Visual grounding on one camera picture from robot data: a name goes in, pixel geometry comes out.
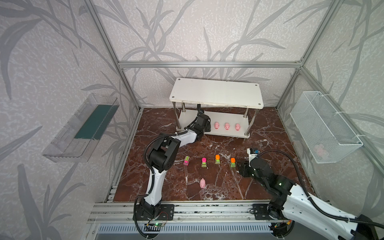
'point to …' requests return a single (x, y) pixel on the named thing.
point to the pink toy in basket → (319, 149)
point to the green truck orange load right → (233, 162)
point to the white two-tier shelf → (231, 107)
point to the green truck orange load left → (217, 158)
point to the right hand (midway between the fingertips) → (239, 158)
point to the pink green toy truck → (186, 161)
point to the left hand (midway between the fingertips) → (208, 118)
